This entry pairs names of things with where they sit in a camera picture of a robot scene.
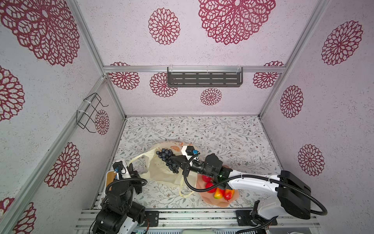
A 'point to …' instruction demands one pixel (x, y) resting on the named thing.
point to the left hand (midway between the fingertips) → (132, 165)
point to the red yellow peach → (228, 193)
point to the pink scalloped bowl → (209, 197)
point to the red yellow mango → (218, 193)
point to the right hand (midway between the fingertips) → (171, 156)
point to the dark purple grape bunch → (165, 155)
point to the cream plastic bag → (150, 165)
